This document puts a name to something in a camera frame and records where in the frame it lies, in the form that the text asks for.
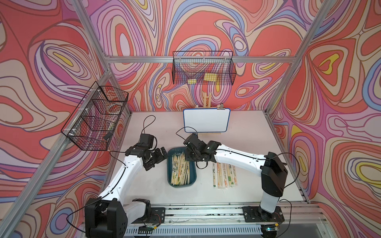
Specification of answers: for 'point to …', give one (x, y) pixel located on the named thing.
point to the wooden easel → (207, 101)
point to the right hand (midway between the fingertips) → (187, 160)
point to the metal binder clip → (221, 106)
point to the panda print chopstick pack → (231, 175)
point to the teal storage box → (181, 172)
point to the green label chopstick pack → (228, 175)
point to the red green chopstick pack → (220, 175)
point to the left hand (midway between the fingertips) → (162, 158)
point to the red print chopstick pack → (234, 175)
